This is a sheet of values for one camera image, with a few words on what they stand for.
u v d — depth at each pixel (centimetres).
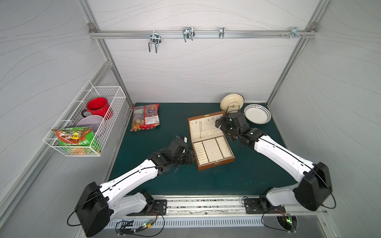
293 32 77
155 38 78
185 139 76
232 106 104
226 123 73
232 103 101
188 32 77
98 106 66
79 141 54
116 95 70
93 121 64
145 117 107
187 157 69
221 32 74
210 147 90
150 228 68
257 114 114
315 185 41
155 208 73
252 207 73
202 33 78
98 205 39
